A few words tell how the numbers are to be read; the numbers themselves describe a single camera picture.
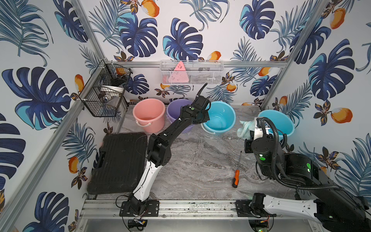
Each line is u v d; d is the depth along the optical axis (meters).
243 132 0.57
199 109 0.70
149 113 0.98
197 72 1.00
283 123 0.94
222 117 1.03
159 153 0.58
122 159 0.85
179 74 0.90
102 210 0.76
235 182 0.81
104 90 0.80
